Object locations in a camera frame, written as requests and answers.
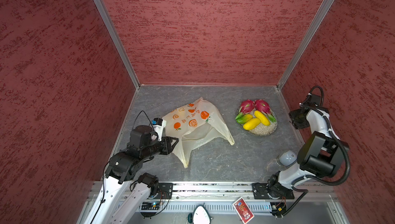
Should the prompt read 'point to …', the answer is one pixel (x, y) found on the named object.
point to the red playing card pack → (243, 210)
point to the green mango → (244, 118)
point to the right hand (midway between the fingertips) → (290, 119)
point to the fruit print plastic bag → (193, 124)
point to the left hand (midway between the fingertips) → (174, 144)
